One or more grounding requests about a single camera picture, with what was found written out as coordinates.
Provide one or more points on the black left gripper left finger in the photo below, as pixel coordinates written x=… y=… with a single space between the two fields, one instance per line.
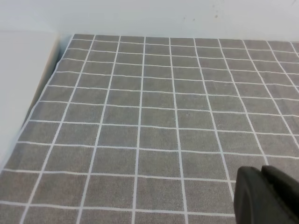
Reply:
x=254 y=202

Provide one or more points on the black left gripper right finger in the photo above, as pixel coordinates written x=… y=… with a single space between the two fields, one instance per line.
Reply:
x=285 y=190

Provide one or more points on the grey checked tablecloth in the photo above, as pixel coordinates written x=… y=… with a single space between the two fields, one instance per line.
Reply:
x=152 y=130

